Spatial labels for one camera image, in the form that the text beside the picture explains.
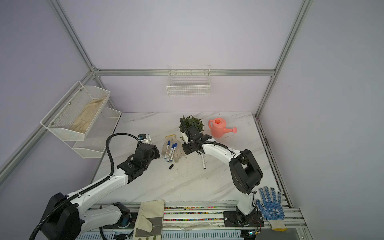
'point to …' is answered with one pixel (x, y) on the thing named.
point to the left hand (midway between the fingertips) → (154, 146)
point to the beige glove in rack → (83, 120)
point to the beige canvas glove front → (149, 223)
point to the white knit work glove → (179, 149)
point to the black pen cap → (171, 166)
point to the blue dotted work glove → (272, 208)
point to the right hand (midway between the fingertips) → (185, 146)
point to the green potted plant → (191, 121)
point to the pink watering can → (217, 126)
